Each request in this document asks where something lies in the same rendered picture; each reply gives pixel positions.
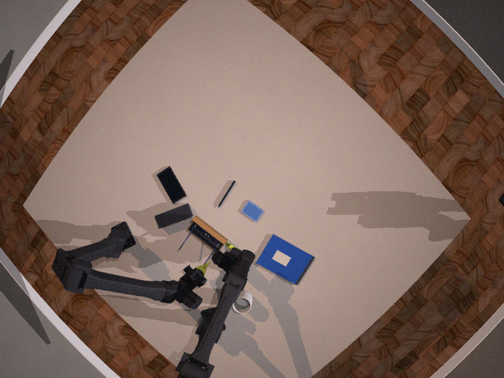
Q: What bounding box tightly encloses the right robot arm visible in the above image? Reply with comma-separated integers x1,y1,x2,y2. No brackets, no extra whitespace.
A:
176,250,255,378

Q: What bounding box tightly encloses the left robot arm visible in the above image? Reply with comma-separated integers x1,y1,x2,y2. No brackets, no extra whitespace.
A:
51,221,204,309

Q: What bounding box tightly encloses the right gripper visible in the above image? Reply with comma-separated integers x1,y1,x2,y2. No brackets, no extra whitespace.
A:
224,242,242,257

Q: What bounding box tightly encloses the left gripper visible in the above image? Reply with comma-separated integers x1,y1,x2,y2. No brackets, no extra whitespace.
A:
183,262,209,287

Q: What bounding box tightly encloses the white mug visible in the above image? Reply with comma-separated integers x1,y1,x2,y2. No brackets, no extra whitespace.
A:
232,291,253,313

